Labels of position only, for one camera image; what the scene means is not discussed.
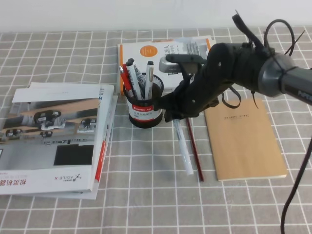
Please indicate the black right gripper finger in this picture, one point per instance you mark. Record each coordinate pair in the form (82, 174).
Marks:
(171, 115)

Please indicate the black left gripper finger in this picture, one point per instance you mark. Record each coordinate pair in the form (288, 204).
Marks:
(166, 102)

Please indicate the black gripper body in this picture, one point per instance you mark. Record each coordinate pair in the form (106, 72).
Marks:
(196, 93)

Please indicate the white pen grey cap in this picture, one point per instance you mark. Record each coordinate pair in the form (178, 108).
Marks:
(183, 147)

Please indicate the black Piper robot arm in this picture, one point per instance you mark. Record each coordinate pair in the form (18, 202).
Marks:
(258, 70)

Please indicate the black mesh pen holder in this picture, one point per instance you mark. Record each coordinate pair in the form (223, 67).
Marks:
(141, 112)

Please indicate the white marker in holder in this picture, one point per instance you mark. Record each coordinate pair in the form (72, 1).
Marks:
(149, 80)

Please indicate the red pen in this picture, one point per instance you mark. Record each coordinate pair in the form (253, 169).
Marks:
(126, 81)

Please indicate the red pencil with eraser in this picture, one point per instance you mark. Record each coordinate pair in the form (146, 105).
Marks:
(194, 149)

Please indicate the white marker black cap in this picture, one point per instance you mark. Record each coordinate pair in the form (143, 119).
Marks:
(133, 78)

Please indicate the white ROS book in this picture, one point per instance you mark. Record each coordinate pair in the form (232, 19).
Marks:
(139, 51)

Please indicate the brown kraft notebook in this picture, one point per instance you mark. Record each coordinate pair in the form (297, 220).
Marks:
(243, 142)

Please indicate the grey checked tablecloth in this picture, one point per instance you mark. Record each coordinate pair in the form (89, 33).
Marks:
(143, 187)

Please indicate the white Agilex brochure book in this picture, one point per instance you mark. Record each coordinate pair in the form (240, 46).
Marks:
(50, 139)

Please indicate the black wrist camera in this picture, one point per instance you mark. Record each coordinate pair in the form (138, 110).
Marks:
(175, 63)

